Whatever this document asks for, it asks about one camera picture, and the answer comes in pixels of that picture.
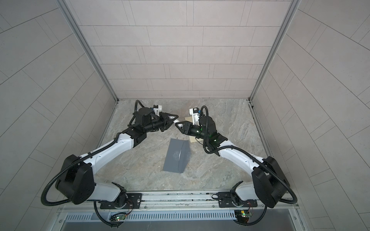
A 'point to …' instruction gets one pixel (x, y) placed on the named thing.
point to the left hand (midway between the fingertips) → (181, 117)
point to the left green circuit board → (120, 217)
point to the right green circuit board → (244, 213)
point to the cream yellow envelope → (192, 138)
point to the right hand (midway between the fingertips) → (176, 127)
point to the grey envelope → (178, 155)
